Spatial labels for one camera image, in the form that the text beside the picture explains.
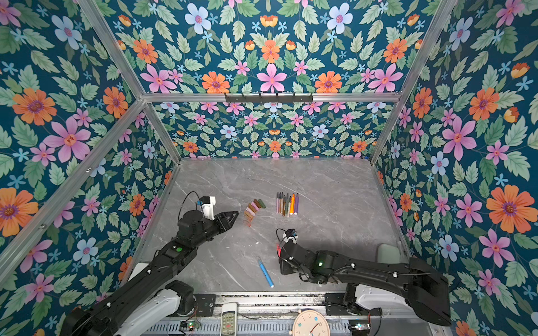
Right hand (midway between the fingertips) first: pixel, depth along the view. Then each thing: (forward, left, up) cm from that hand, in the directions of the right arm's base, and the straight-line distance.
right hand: (277, 262), depth 77 cm
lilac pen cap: (+29, +12, -6) cm, 32 cm away
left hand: (+14, +14, +13) cm, 24 cm away
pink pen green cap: (+33, +1, -5) cm, 33 cm away
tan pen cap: (+27, +13, -5) cm, 30 cm away
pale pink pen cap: (+26, +14, -6) cm, 30 cm away
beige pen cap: (+23, +14, -5) cm, 28 cm away
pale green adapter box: (+4, -45, -5) cm, 45 cm away
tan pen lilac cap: (+31, -1, -6) cm, 31 cm away
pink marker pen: (+5, 0, -2) cm, 5 cm away
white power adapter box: (-1, +53, -2) cm, 53 cm away
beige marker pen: (+28, -5, -5) cm, 29 cm away
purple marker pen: (+29, -9, -6) cm, 31 cm away
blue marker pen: (-2, +5, -6) cm, 8 cm away
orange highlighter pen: (+29, -6, -5) cm, 30 cm away
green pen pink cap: (+30, -4, -6) cm, 31 cm away
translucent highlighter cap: (+22, +15, -5) cm, 27 cm away
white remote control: (-17, +16, -5) cm, 24 cm away
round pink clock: (-18, -11, -4) cm, 22 cm away
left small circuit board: (-18, +30, -6) cm, 36 cm away
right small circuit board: (-19, -28, -8) cm, 35 cm away
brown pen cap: (+30, +11, -6) cm, 32 cm away
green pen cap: (+30, +9, -6) cm, 32 cm away
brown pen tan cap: (+31, -3, -6) cm, 32 cm away
